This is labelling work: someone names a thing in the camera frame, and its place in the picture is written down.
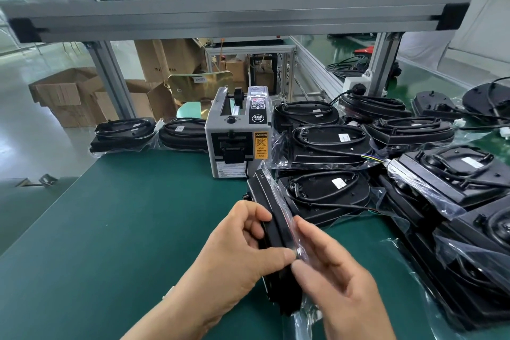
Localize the person's left hand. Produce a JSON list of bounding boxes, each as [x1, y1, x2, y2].
[[171, 199, 298, 330]]

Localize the white power socket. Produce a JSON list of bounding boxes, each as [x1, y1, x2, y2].
[[344, 81, 371, 98]]

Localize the bagged black lamp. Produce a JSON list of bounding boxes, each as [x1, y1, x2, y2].
[[88, 116, 159, 154]]

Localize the metal floor bracket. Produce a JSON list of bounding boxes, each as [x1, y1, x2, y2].
[[18, 174, 58, 187]]

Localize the bundle of black cables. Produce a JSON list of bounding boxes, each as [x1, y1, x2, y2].
[[327, 55, 371, 80]]

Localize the unbagged black lamps with cables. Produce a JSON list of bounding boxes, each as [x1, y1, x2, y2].
[[410, 81, 510, 122]]

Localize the grey metal shelf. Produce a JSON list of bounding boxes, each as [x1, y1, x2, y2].
[[0, 0, 477, 44]]

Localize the green round stool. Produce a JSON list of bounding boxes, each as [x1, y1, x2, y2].
[[177, 102, 210, 119]]

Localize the group of bagged black lamps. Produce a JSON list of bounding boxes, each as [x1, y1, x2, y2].
[[271, 97, 510, 329]]

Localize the grey tape dispenser machine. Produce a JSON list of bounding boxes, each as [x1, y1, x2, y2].
[[205, 86, 273, 179]]

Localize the person's right hand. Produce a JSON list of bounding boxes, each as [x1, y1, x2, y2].
[[291, 216, 397, 340]]

